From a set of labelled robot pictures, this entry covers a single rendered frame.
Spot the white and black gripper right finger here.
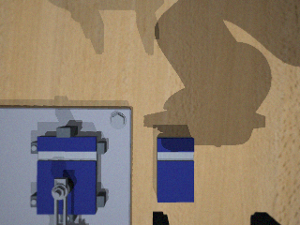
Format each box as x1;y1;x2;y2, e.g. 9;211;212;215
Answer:
250;212;280;225

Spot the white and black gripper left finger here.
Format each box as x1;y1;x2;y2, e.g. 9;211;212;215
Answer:
153;212;170;225

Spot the blue rectangular block with slot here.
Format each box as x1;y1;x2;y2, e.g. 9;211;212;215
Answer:
157;137;194;203
37;136;98;215

